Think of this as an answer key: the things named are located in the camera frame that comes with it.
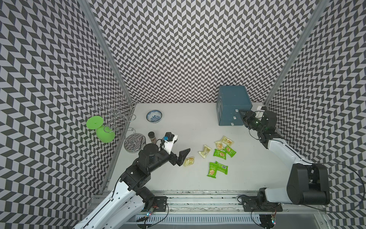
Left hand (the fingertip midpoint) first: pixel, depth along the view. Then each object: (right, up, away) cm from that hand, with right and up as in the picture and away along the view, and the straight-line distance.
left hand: (181, 146), depth 69 cm
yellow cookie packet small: (+23, -5, +24) cm, 34 cm away
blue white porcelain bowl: (-24, +14, +40) cm, 49 cm away
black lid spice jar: (-20, +2, +20) cm, 29 cm away
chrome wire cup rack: (-49, +20, +37) cm, 64 cm away
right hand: (+33, +16, +16) cm, 40 cm away
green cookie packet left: (+24, -10, +22) cm, 34 cm away
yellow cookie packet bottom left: (+3, -13, +18) cm, 23 cm away
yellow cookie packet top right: (+30, -3, +28) cm, 41 cm away
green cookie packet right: (+31, -9, +22) cm, 39 cm away
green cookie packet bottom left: (+17, -17, +14) cm, 28 cm away
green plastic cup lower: (-40, +5, +5) cm, 41 cm away
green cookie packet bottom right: (+23, -17, +16) cm, 33 cm away
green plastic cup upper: (-41, +12, -2) cm, 43 cm away
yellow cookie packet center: (+14, -7, +21) cm, 26 cm away
